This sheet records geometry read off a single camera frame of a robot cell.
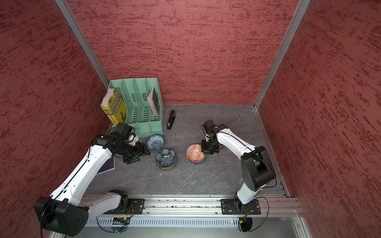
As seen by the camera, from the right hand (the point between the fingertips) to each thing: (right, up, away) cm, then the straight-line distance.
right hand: (204, 155), depth 85 cm
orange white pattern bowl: (-6, 0, +4) cm, 7 cm away
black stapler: (-23, +21, +24) cm, 39 cm away
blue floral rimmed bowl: (-32, +6, +12) cm, 35 cm away
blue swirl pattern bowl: (-4, -5, +2) cm, 7 cm away
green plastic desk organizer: (-47, +38, +30) cm, 68 cm away
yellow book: (-57, +29, +7) cm, 64 cm away
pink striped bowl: (-21, -6, -5) cm, 22 cm away
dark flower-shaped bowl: (-23, -2, 0) cm, 23 cm away
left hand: (-32, +1, -11) cm, 34 cm away
